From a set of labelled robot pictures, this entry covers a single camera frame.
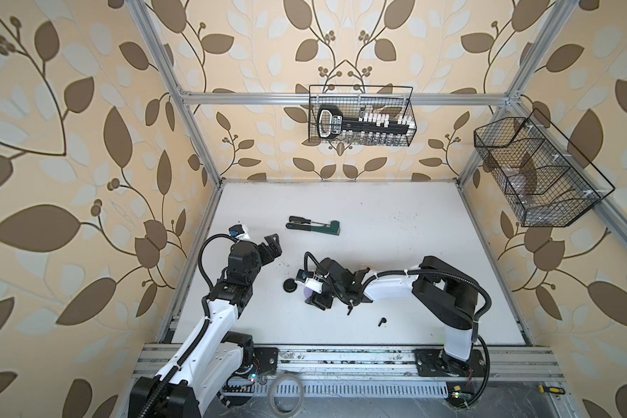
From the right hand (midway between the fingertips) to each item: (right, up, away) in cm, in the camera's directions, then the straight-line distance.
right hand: (311, 289), depth 89 cm
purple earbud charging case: (0, +3, -10) cm, 10 cm away
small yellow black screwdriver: (+67, -21, -20) cm, 73 cm away
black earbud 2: (+24, -8, -7) cm, 26 cm away
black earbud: (+13, -4, -5) cm, 15 cm away
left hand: (-15, +19, -7) cm, 25 cm away
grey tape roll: (-9, -19, -22) cm, 31 cm away
